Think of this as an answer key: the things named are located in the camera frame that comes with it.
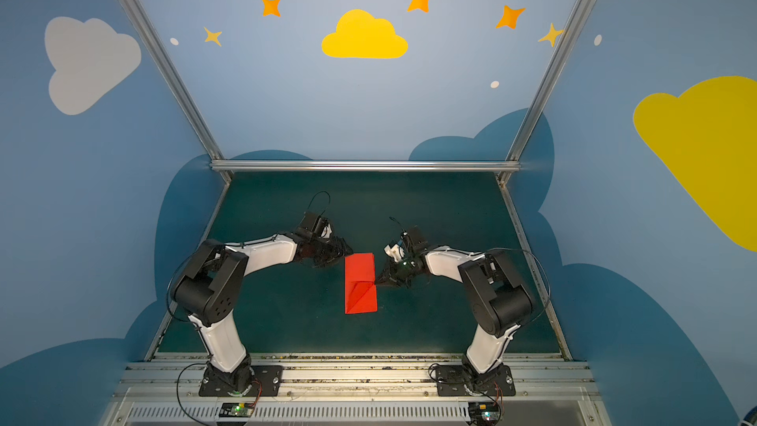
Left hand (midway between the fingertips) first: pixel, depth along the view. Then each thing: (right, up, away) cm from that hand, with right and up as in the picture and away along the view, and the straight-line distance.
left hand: (350, 255), depth 95 cm
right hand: (+9, -6, -6) cm, 12 cm away
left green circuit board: (-26, -34, -23) cm, 49 cm away
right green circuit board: (+36, -35, -24) cm, 55 cm away
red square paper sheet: (+4, -9, -6) cm, 11 cm away
